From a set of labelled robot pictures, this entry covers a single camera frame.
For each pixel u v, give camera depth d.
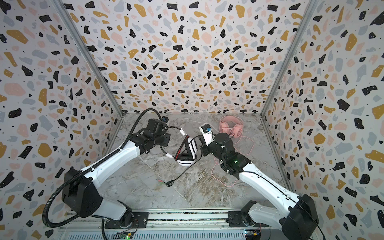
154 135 0.64
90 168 0.44
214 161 0.95
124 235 0.70
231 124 1.13
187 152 0.76
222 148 0.54
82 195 0.41
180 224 0.73
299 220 0.38
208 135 0.63
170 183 0.86
